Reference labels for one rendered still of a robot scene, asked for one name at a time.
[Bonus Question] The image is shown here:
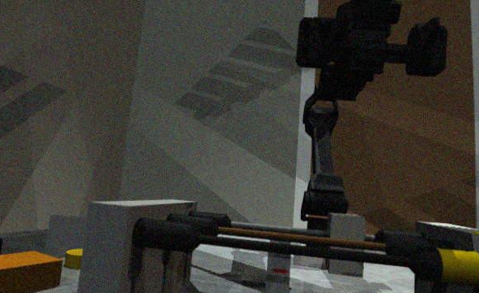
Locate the yellow cylinder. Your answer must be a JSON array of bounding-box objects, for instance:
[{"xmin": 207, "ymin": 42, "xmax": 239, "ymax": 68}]
[{"xmin": 64, "ymin": 248, "xmax": 83, "ymax": 269}]

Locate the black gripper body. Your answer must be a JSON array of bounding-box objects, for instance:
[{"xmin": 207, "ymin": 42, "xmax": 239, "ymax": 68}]
[{"xmin": 296, "ymin": 17, "xmax": 448, "ymax": 83}]

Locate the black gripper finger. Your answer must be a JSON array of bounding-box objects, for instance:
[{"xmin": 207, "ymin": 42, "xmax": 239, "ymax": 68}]
[
  {"xmin": 307, "ymin": 12, "xmax": 351, "ymax": 63},
  {"xmin": 412, "ymin": 17, "xmax": 440, "ymax": 70}
]

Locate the orange rectangular block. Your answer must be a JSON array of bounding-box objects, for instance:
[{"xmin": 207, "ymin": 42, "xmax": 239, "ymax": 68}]
[{"xmin": 0, "ymin": 251, "xmax": 63, "ymax": 293}]

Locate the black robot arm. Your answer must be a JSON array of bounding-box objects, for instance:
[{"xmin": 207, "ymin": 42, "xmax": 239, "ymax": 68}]
[{"xmin": 301, "ymin": 0, "xmax": 402, "ymax": 230}]

